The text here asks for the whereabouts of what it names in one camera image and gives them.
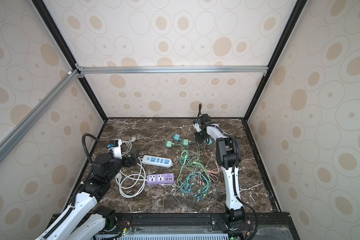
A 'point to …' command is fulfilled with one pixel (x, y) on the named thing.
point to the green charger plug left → (168, 144)
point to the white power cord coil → (132, 185)
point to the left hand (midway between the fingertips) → (135, 147)
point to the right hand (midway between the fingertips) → (200, 135)
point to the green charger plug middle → (185, 142)
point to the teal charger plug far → (176, 137)
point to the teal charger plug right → (210, 142)
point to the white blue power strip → (156, 161)
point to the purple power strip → (157, 179)
